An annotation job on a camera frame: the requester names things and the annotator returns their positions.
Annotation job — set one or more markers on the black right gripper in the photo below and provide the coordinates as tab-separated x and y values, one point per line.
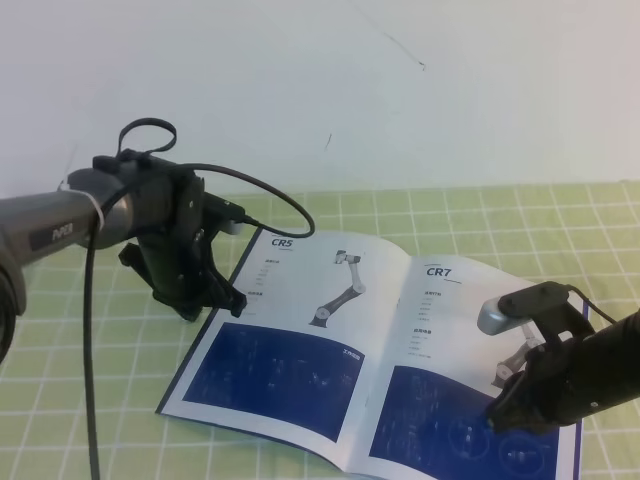
557	389

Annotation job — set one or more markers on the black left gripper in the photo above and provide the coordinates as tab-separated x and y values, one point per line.
167	224

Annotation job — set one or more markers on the robot catalogue book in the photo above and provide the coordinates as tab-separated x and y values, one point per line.
370	358

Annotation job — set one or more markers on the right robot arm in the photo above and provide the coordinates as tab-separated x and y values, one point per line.
616	352

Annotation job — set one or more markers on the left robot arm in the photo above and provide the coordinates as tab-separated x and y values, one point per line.
36	226

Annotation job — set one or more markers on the green checked tablecloth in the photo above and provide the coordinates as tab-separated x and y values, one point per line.
583	234

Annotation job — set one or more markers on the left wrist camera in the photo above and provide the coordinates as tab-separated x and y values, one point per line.
221	215

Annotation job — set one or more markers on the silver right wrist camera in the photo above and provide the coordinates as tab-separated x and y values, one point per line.
545	304

